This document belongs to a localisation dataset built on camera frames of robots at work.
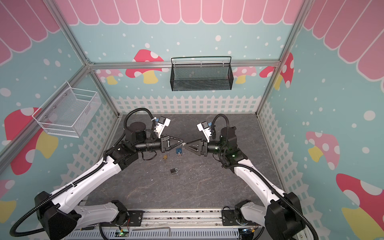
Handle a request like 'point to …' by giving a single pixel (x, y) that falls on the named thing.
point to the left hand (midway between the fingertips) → (182, 145)
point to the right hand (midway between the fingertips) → (186, 147)
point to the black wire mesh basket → (201, 73)
